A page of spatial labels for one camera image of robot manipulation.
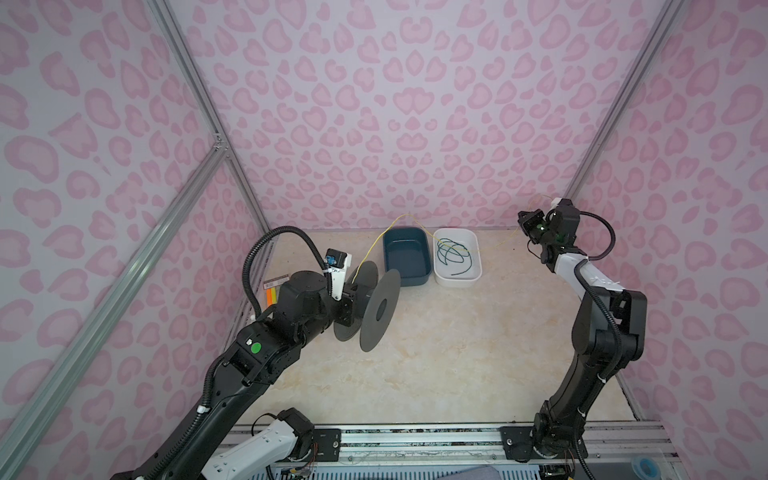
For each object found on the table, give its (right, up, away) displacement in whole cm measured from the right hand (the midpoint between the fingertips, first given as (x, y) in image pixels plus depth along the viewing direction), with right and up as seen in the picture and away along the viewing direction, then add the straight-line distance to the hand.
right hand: (523, 207), depth 92 cm
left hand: (-48, -20, -27) cm, 58 cm away
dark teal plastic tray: (-35, -13, +23) cm, 43 cm away
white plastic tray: (-16, -15, +19) cm, 29 cm away
